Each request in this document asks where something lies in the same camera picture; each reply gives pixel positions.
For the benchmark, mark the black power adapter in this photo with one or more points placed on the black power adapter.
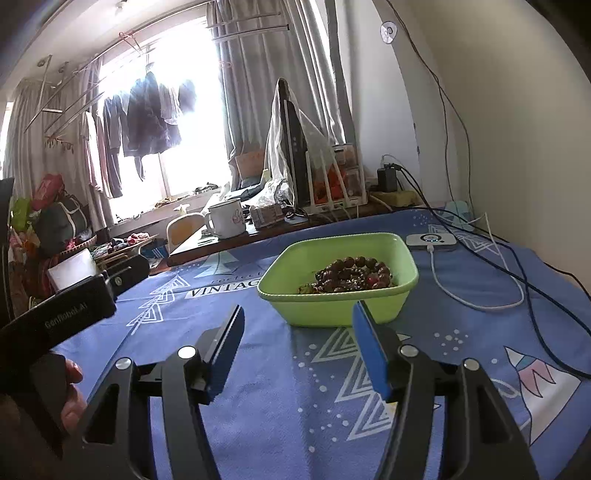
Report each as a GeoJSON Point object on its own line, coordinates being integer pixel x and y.
{"type": "Point", "coordinates": [387, 178]}

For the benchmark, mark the cloth covered monitor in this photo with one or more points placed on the cloth covered monitor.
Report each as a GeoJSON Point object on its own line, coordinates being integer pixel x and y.
{"type": "Point", "coordinates": [291, 135]}

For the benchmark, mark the dark wooden desk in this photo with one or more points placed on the dark wooden desk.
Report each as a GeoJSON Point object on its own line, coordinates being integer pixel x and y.
{"type": "Point", "coordinates": [374, 215]}

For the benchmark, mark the cardboard box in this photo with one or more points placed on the cardboard box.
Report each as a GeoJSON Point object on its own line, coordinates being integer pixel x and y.
{"type": "Point", "coordinates": [250, 165]}

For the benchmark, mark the beige curtain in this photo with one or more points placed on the beige curtain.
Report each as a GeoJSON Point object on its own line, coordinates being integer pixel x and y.
{"type": "Point", "coordinates": [261, 42]}
{"type": "Point", "coordinates": [54, 132]}

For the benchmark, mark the beige left curtain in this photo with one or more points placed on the beige left curtain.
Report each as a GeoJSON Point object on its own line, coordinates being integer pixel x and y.
{"type": "Point", "coordinates": [54, 132]}

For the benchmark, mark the dark duffel bag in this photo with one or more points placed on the dark duffel bag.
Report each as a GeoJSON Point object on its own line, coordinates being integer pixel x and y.
{"type": "Point", "coordinates": [59, 223]}

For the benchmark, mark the red bag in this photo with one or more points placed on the red bag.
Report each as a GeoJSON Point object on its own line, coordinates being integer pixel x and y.
{"type": "Point", "coordinates": [50, 188]}

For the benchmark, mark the left human hand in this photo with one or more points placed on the left human hand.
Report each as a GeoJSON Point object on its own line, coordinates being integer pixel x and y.
{"type": "Point", "coordinates": [75, 403]}

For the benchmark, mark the white plastic chair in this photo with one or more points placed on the white plastic chair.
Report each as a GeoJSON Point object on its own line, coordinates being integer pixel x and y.
{"type": "Point", "coordinates": [181, 228]}

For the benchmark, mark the beige right curtain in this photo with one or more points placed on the beige right curtain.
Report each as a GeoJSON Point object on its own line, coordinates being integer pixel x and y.
{"type": "Point", "coordinates": [261, 42]}

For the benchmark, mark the hanging dark jacket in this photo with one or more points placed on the hanging dark jacket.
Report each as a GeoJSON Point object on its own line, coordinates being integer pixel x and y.
{"type": "Point", "coordinates": [148, 133]}

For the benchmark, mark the white enamel mug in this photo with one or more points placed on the white enamel mug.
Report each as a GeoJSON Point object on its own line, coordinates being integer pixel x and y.
{"type": "Point", "coordinates": [225, 220]}

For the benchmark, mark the green plastic basket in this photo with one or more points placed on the green plastic basket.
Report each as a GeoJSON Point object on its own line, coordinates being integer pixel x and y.
{"type": "Point", "coordinates": [317, 282]}

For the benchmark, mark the white charging device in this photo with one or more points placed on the white charging device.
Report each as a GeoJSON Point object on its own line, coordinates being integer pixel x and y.
{"type": "Point", "coordinates": [431, 241]}

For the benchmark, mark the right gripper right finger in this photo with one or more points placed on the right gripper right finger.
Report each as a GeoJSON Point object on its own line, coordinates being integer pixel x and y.
{"type": "Point", "coordinates": [452, 410]}

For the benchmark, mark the foil wrapped package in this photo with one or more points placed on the foil wrapped package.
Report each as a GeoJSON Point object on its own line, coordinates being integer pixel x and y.
{"type": "Point", "coordinates": [270, 205]}

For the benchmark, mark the white wall hook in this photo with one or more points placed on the white wall hook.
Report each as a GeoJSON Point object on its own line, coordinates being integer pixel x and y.
{"type": "Point", "coordinates": [389, 31]}

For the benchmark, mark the blue printed tablecloth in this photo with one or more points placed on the blue printed tablecloth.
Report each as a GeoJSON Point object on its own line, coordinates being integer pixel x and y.
{"type": "Point", "coordinates": [299, 404]}

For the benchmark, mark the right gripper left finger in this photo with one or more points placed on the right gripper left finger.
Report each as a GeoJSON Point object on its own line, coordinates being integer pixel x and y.
{"type": "Point", "coordinates": [114, 439]}

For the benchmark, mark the small wooden side table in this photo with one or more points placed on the small wooden side table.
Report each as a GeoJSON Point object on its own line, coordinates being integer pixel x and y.
{"type": "Point", "coordinates": [118, 249]}

